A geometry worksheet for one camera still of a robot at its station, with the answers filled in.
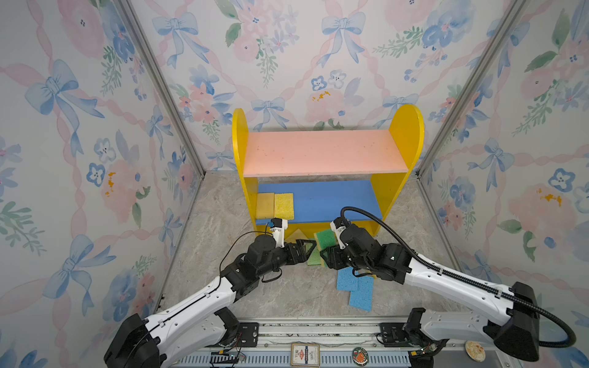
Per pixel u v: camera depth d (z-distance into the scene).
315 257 0.73
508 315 0.40
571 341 0.39
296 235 0.95
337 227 0.68
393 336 0.73
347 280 0.83
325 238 0.74
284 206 0.88
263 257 0.57
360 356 0.70
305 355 0.69
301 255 0.65
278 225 0.69
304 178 1.17
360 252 0.56
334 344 0.73
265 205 0.88
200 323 0.58
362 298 0.80
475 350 0.71
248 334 0.75
